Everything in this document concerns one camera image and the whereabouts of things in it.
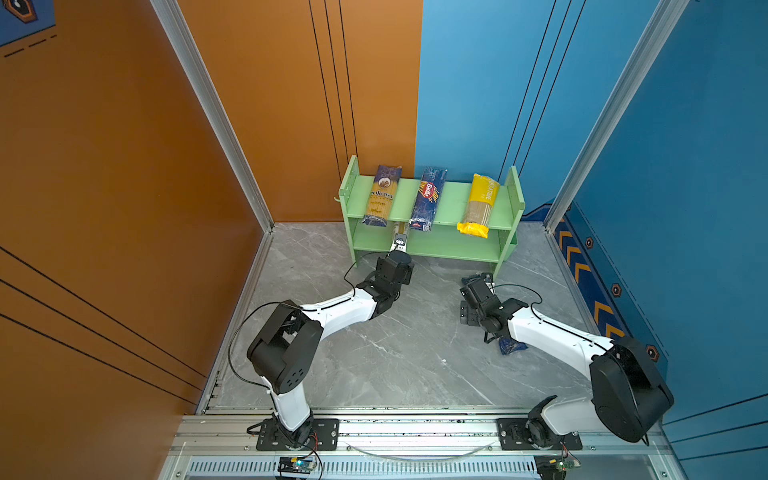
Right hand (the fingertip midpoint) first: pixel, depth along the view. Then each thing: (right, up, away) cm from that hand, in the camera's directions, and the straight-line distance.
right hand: (477, 312), depth 90 cm
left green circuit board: (-49, -33, -19) cm, 62 cm away
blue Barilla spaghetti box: (-14, +39, 0) cm, 41 cm away
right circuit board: (+15, -32, -20) cm, 40 cm away
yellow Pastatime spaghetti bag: (+1, +35, -3) cm, 36 cm away
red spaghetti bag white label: (-23, +26, +2) cm, 35 cm away
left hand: (-24, +18, +1) cm, 30 cm away
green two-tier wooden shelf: (-8, +22, +13) cm, 27 cm away
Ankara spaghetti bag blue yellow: (-29, +35, -3) cm, 45 cm away
